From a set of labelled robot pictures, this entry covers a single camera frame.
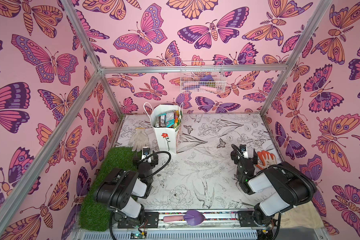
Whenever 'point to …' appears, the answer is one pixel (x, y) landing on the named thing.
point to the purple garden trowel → (192, 217)
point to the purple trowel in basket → (207, 82)
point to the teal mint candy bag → (169, 118)
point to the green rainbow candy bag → (181, 114)
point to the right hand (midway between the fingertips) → (246, 148)
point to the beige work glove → (305, 215)
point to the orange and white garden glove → (265, 159)
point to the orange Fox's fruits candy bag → (176, 116)
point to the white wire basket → (191, 72)
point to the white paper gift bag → (167, 137)
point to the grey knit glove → (140, 140)
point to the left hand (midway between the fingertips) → (145, 150)
